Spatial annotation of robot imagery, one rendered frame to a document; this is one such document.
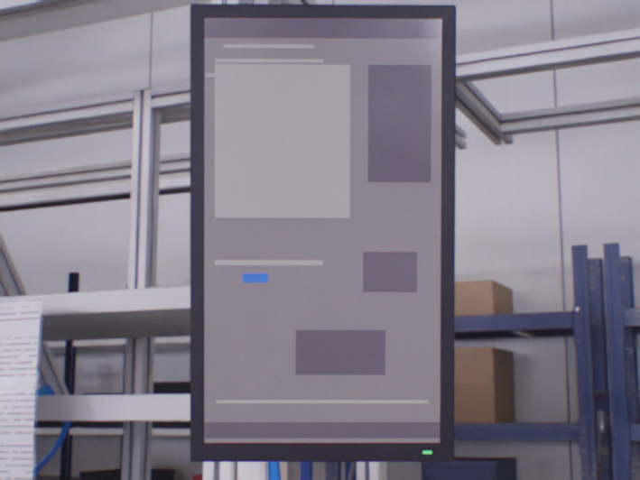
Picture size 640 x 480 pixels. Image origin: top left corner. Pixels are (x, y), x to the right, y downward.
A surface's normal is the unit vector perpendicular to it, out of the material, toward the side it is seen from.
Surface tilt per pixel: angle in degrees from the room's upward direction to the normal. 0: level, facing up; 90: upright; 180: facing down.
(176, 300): 90
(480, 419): 90
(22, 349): 88
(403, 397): 101
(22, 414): 90
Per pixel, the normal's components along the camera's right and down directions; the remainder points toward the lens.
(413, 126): 0.01, 0.02
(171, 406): -0.41, -0.16
